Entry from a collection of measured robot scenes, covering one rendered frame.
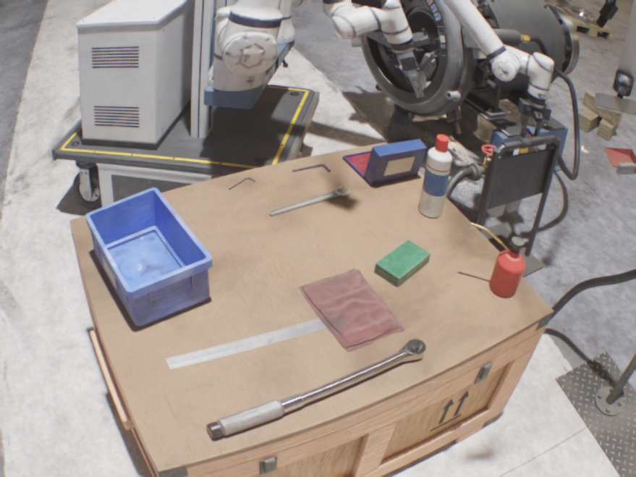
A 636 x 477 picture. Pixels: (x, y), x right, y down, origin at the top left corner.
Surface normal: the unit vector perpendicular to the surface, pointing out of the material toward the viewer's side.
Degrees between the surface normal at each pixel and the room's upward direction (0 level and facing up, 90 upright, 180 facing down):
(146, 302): 90
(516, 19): 48
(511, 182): 90
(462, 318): 0
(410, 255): 0
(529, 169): 90
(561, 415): 0
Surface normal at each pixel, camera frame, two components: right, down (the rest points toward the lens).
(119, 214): 0.57, 0.55
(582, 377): 0.07, -0.77
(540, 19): 0.37, -0.11
